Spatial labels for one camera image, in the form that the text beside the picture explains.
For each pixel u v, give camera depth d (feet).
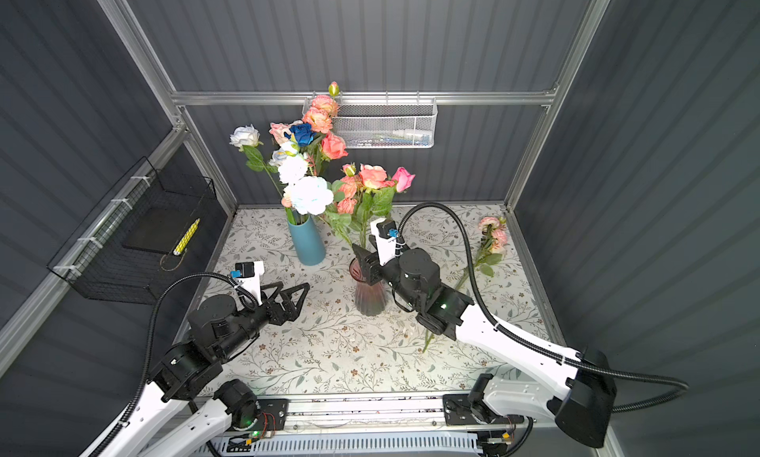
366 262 1.91
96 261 2.11
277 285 2.29
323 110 2.50
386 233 1.80
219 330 1.63
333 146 2.36
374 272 1.96
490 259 3.33
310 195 1.83
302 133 2.28
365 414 2.48
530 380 1.46
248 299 1.85
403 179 2.23
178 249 2.31
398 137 2.99
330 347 2.77
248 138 2.45
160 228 2.44
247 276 1.87
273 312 1.92
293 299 1.96
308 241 3.09
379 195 2.27
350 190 2.32
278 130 2.51
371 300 2.84
